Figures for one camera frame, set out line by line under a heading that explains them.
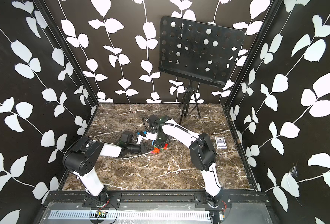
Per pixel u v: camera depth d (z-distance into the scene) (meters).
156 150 0.88
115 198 0.75
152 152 0.91
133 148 0.83
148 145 0.87
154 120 0.72
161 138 0.75
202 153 0.51
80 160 0.48
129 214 0.70
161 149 0.85
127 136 0.78
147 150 0.86
